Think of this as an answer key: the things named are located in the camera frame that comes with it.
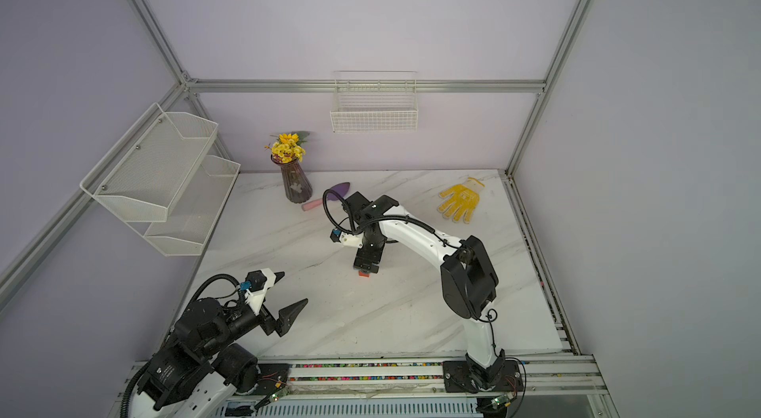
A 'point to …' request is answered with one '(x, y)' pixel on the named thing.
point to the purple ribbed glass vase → (296, 183)
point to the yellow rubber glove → (463, 199)
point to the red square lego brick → (362, 273)
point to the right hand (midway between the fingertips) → (375, 255)
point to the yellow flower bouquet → (287, 149)
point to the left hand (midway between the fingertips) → (292, 291)
